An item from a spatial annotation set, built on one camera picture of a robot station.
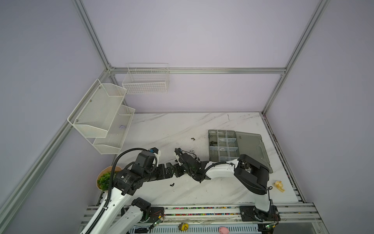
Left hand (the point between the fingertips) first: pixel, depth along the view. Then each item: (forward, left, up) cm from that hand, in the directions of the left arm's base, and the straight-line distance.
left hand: (167, 172), depth 71 cm
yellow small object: (-21, -9, -15) cm, 27 cm away
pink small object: (-22, -28, -15) cm, 38 cm away
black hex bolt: (+28, -28, -16) cm, 43 cm away
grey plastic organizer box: (+24, -37, -13) cm, 46 cm away
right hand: (+8, 0, -13) cm, 15 cm away
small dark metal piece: (+32, -13, -17) cm, 39 cm away
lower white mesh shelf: (+25, +38, -9) cm, 46 cm away
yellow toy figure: (-1, -61, -13) cm, 63 cm away
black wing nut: (0, -1, -17) cm, 17 cm away
